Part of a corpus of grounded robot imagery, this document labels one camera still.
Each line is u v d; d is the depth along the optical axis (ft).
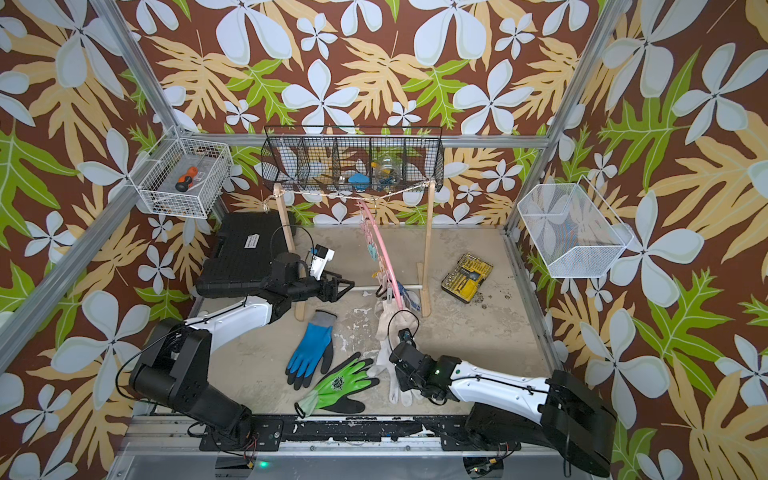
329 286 2.53
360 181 3.13
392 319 2.76
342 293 2.65
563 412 1.37
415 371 2.06
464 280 3.33
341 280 2.56
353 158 3.20
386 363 2.82
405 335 2.50
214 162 2.82
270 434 2.42
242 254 3.38
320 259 2.56
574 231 2.71
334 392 2.63
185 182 2.62
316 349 2.82
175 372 1.47
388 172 3.20
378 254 2.39
